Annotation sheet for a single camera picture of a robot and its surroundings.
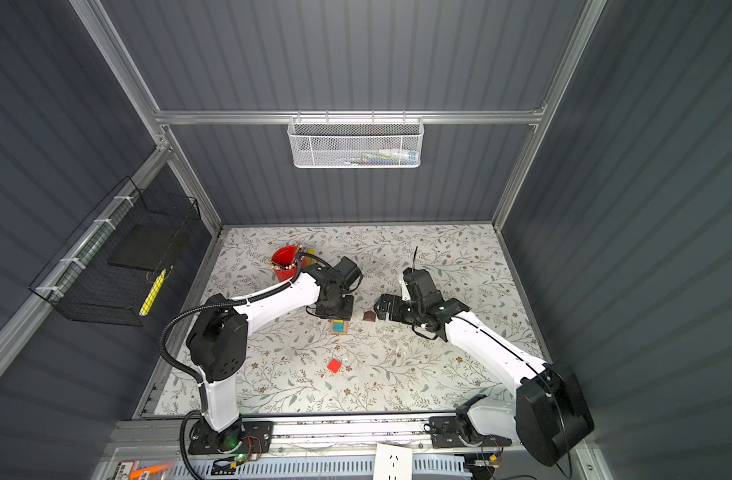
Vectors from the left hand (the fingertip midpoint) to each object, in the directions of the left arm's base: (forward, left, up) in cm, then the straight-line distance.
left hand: (345, 315), depth 89 cm
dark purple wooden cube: (+1, -7, -4) cm, 9 cm away
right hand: (-3, -13, +6) cm, 15 cm away
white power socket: (-37, -11, -2) cm, 39 cm away
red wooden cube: (-13, +4, -6) cm, 15 cm away
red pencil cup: (+17, +20, +6) cm, 26 cm away
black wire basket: (+4, +55, +23) cm, 60 cm away
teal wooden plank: (-3, +2, -3) cm, 4 cm away
